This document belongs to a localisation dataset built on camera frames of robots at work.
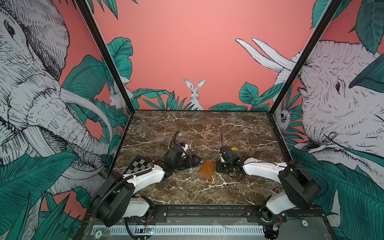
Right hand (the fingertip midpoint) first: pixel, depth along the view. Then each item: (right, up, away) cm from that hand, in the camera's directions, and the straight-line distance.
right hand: (214, 167), depth 88 cm
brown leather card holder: (-4, -1, 0) cm, 4 cm away
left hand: (-9, +5, -5) cm, 12 cm away
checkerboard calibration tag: (-45, +2, 0) cm, 45 cm away
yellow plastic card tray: (+14, +10, +7) cm, 18 cm away
